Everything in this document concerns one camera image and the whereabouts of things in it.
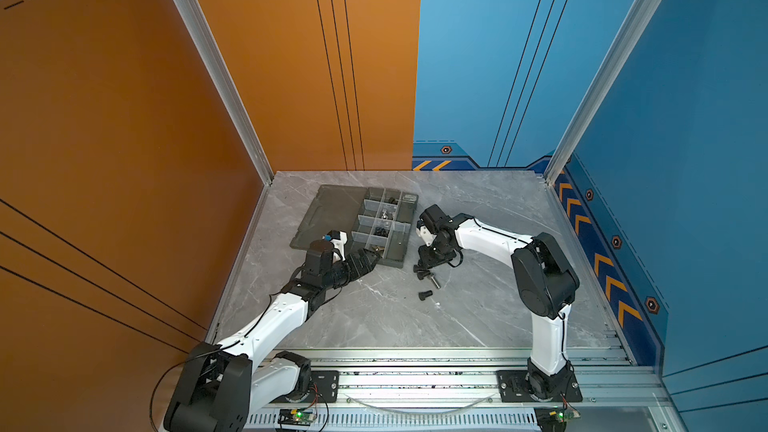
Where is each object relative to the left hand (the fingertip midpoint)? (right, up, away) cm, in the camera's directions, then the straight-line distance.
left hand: (372, 258), depth 84 cm
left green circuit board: (-17, -36, -13) cm, 42 cm away
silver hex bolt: (+19, -8, +7) cm, 22 cm away
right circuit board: (+44, -35, -14) cm, 58 cm away
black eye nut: (+2, +6, +18) cm, 19 cm away
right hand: (+16, -3, +11) cm, 20 cm away
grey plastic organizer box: (+1, +10, +19) cm, 22 cm away
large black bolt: (+15, -6, +8) cm, 18 cm away
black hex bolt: (+15, -12, +5) cm, 20 cm away
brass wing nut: (+1, +1, +13) cm, 14 cm away
